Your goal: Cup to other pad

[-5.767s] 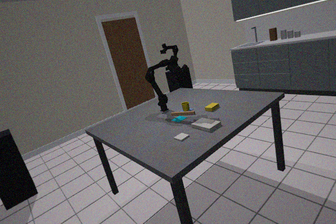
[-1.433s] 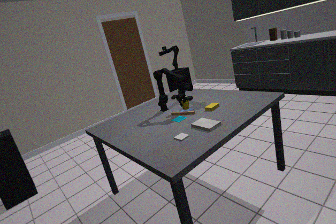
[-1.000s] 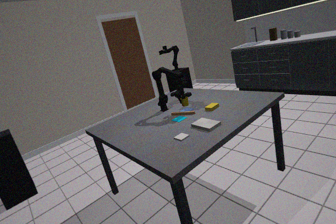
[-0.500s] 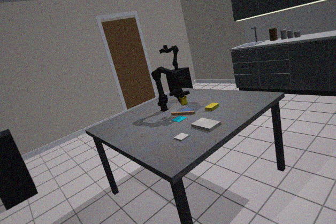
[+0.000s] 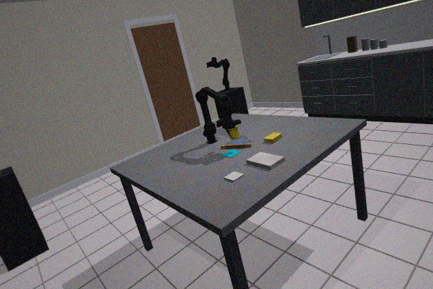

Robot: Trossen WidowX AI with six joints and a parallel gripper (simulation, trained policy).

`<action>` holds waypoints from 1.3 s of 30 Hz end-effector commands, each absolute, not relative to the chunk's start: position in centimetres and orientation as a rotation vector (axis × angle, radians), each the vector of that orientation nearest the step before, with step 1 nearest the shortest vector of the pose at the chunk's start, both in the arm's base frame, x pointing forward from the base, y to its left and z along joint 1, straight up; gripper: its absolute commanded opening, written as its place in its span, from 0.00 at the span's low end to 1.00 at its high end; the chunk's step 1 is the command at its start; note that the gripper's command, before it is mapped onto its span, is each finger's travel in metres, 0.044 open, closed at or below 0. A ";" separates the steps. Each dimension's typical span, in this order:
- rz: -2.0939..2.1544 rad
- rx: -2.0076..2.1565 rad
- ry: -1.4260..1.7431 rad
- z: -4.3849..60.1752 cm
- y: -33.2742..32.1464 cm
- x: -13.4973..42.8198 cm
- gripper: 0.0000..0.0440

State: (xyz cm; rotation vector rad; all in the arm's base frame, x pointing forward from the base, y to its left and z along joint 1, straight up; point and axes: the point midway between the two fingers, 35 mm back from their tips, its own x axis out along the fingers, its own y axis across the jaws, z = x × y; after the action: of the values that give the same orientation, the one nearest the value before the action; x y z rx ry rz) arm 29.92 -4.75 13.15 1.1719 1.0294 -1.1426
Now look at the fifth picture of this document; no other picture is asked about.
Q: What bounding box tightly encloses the yellow rectangular block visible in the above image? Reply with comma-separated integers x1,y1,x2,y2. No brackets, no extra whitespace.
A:
264,132,283,143

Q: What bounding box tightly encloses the brown wooden bar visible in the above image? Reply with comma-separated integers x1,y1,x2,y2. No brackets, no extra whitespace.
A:
221,143,252,149

